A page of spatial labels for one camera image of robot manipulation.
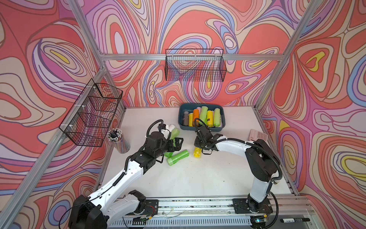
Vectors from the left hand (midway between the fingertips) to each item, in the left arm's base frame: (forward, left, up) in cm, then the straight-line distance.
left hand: (178, 140), depth 77 cm
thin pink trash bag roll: (+37, -16, -12) cm, 42 cm away
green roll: (+29, -18, -11) cm, 35 cm away
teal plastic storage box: (+41, -8, -14) cm, 44 cm away
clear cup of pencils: (+6, +38, -4) cm, 39 cm away
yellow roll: (+32, -8, -15) cm, 36 cm away
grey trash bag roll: (+31, -5, -16) cm, 35 cm away
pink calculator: (+16, -54, -18) cm, 59 cm away
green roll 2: (+16, +3, -17) cm, 24 cm away
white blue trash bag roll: (+22, +7, -17) cm, 29 cm away
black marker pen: (-34, -56, -18) cm, 68 cm away
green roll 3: (0, +7, -16) cm, 18 cm away
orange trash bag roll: (+30, -12, -11) cm, 34 cm away
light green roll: (+27, -28, -12) cm, 41 cm away
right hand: (+6, -12, -17) cm, 22 cm away
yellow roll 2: (+25, -22, -11) cm, 35 cm away
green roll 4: (-3, +2, -17) cm, 17 cm away
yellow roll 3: (-1, -11, -12) cm, 16 cm away
